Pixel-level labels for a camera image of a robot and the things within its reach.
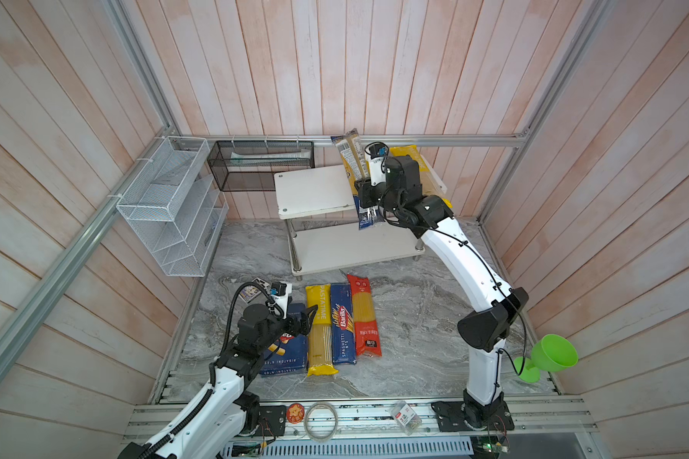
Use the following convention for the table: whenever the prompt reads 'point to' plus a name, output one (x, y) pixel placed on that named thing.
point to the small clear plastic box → (405, 416)
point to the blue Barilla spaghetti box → (343, 333)
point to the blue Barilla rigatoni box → (289, 354)
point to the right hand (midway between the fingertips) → (357, 181)
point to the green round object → (550, 353)
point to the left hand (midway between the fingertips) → (304, 307)
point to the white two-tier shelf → (313, 191)
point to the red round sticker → (296, 413)
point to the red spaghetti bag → (367, 337)
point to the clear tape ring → (335, 429)
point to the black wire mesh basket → (251, 165)
